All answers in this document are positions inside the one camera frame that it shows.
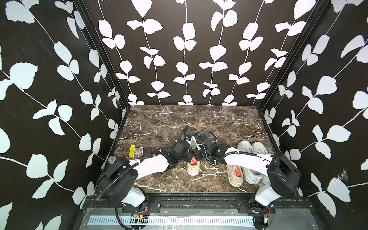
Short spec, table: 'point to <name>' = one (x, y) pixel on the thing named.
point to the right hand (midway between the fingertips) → (192, 149)
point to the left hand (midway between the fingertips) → (192, 149)
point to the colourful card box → (138, 153)
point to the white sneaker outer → (258, 147)
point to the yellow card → (132, 151)
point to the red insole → (193, 161)
